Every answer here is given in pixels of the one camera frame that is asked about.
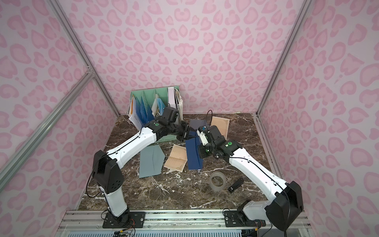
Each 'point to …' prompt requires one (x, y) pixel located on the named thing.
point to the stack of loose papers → (179, 103)
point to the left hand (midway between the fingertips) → (200, 128)
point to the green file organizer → (144, 106)
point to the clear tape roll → (219, 174)
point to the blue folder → (161, 106)
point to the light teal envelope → (151, 160)
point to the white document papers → (132, 113)
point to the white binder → (171, 98)
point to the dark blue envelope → (195, 161)
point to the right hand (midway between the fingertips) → (198, 149)
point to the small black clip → (236, 184)
